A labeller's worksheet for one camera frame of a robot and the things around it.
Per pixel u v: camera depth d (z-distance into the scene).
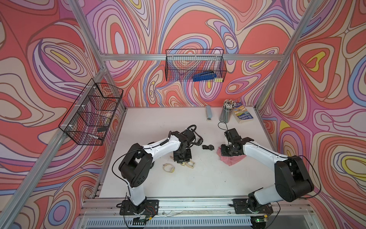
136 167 0.47
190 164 0.89
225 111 1.02
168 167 0.88
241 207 0.74
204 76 0.90
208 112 1.11
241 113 1.12
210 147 0.96
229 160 0.88
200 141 0.96
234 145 0.66
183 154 0.75
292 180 0.44
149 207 0.74
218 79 0.84
